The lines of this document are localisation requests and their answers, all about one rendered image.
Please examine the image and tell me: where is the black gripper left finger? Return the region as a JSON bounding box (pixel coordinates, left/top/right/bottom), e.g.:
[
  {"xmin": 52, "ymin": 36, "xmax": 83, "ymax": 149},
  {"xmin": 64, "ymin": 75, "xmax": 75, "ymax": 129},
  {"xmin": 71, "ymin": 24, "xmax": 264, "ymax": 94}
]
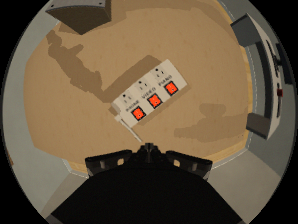
[{"xmin": 85, "ymin": 143, "xmax": 149, "ymax": 178}]

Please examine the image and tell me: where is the grey power strip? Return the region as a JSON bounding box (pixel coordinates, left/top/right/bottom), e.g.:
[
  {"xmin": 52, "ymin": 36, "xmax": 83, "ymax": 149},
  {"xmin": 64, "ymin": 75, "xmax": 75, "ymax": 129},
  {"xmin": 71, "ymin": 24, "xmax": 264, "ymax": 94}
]
[{"xmin": 111, "ymin": 59, "xmax": 187, "ymax": 142}]

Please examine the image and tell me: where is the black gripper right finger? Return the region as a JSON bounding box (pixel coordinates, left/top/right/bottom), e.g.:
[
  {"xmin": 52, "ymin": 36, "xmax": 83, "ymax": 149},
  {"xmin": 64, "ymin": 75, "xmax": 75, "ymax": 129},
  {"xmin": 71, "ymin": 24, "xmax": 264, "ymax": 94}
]
[{"xmin": 149, "ymin": 143, "xmax": 213, "ymax": 181}]

